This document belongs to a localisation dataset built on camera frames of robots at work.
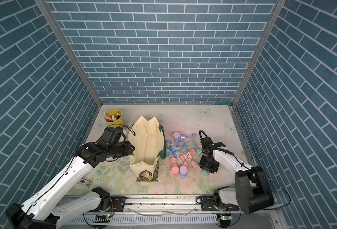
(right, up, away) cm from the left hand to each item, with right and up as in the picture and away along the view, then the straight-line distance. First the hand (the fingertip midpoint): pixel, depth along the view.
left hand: (138, 149), depth 74 cm
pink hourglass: (+27, -7, +13) cm, 31 cm away
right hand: (+38, -15, +11) cm, 42 cm away
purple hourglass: (+30, +4, +23) cm, 38 cm away
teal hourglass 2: (+35, -6, +16) cm, 39 cm away
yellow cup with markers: (-21, +16, +19) cm, 33 cm away
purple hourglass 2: (+24, -12, +3) cm, 27 cm away
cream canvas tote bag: (0, -2, +22) cm, 22 cm away
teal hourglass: (+37, -15, +7) cm, 41 cm away
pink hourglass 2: (+30, -12, +12) cm, 34 cm away
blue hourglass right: (+26, -3, +19) cm, 32 cm away
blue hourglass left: (+18, -4, +17) cm, 25 cm away
